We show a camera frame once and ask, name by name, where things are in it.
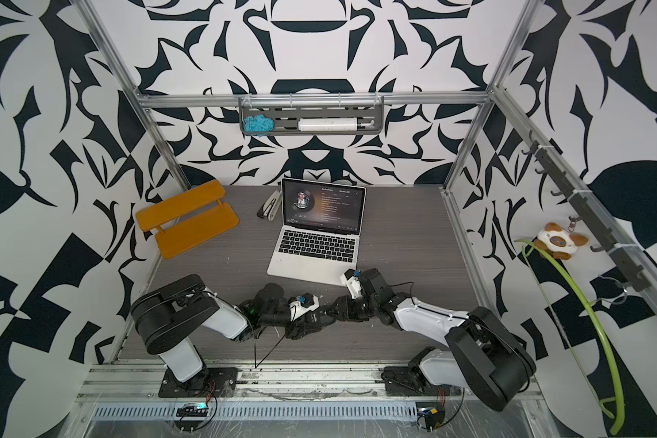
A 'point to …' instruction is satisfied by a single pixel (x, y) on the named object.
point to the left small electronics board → (192, 410)
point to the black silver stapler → (270, 204)
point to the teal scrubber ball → (258, 123)
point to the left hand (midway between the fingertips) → (315, 311)
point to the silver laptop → (321, 225)
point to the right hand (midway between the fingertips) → (328, 309)
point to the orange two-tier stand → (188, 219)
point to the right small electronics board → (433, 416)
